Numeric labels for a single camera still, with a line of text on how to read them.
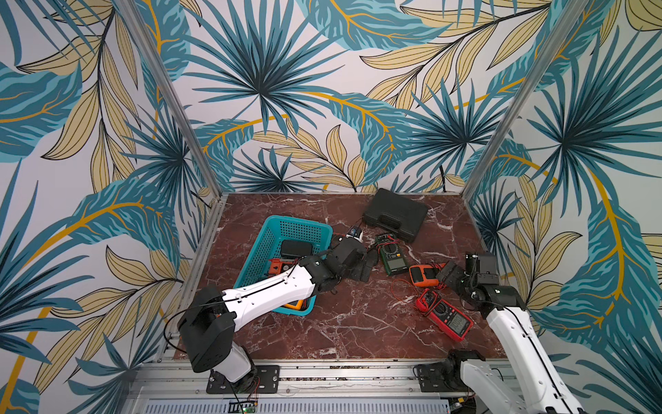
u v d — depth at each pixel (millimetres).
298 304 798
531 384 415
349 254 587
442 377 733
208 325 412
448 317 808
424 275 897
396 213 1060
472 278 587
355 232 689
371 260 977
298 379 748
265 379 738
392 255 970
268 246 973
